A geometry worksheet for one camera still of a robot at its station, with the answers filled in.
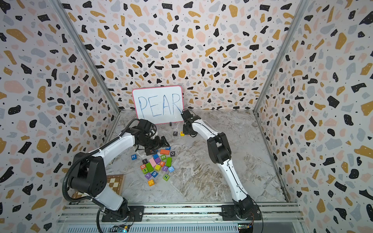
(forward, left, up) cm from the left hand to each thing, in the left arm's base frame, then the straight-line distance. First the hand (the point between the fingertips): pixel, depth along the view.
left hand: (165, 147), depth 87 cm
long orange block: (+3, +3, -11) cm, 11 cm away
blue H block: (-1, +21, -9) cm, 23 cm away
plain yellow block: (-9, +5, -9) cm, 13 cm away
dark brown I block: (-4, +14, -10) cm, 18 cm away
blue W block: (+5, 0, -10) cm, 11 cm away
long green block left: (-8, +11, -11) cm, 17 cm away
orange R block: (-6, +3, -10) cm, 12 cm away
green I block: (-10, +13, -10) cm, 19 cm away
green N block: (-15, -1, -9) cm, 17 cm away
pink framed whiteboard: (+34, +7, +4) cm, 35 cm away
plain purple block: (-3, +6, -10) cm, 13 cm away
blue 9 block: (-12, +7, -10) cm, 17 cm away
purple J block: (-9, +1, -10) cm, 13 cm away
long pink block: (-4, +9, -11) cm, 15 cm away
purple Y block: (-13, +10, -10) cm, 20 cm away
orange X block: (-17, +8, -10) cm, 21 cm away
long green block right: (-4, -1, -11) cm, 12 cm away
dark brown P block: (+18, -4, -10) cm, 21 cm away
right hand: (+19, -13, -10) cm, 25 cm away
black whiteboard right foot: (+27, +1, -11) cm, 29 cm away
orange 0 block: (-7, +15, -10) cm, 19 cm away
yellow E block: (+15, -9, -8) cm, 19 cm away
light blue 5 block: (-9, -3, -10) cm, 14 cm away
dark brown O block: (+1, -3, -10) cm, 10 cm away
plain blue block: (0, +8, -10) cm, 13 cm away
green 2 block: (-1, +3, -11) cm, 11 cm away
